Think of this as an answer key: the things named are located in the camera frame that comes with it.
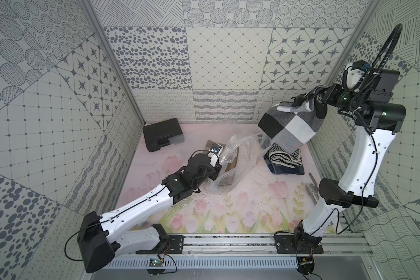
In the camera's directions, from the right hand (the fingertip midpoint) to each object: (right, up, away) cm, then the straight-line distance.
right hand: (322, 93), depth 63 cm
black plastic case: (-73, -14, +44) cm, 86 cm away
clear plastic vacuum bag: (-27, -28, +40) cm, 56 cm away
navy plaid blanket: (-4, -34, +31) cm, 47 cm away
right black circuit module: (-2, -70, +8) cm, 71 cm away
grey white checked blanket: (-6, -11, +12) cm, 17 cm away
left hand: (-37, -26, +8) cm, 46 cm away
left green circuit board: (-65, -69, +8) cm, 95 cm away
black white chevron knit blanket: (-6, -26, +28) cm, 39 cm away
